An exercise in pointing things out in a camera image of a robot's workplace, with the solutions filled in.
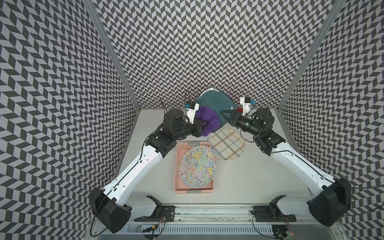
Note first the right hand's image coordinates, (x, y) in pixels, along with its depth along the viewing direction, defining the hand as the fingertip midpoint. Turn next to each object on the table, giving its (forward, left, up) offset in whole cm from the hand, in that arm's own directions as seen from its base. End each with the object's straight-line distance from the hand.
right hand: (219, 115), depth 68 cm
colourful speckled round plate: (-12, +10, -31) cm, 35 cm away
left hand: (-3, +6, -3) cm, 7 cm away
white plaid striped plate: (+6, -9, -36) cm, 38 cm away
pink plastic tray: (-21, +21, -36) cm, 47 cm away
